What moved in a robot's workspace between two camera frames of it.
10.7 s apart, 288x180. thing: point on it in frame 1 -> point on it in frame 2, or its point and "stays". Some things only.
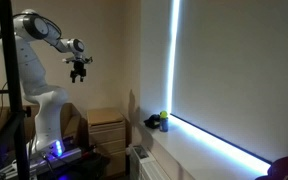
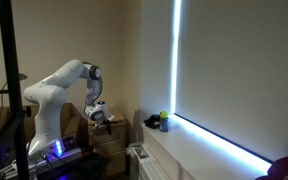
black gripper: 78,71 -> 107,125
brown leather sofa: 71,123 stays
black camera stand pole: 19,113 stays
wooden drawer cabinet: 107,135 stays
